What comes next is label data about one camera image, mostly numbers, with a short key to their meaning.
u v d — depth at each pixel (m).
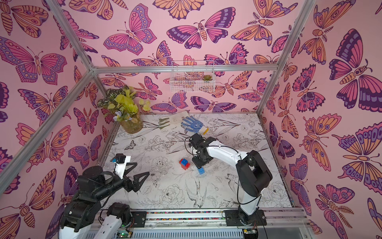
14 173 0.52
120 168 0.55
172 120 1.17
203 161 0.77
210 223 0.73
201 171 0.88
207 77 0.92
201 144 0.67
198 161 0.79
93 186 0.47
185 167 0.88
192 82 1.06
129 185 0.55
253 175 0.46
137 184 0.57
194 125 1.13
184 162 0.86
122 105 0.94
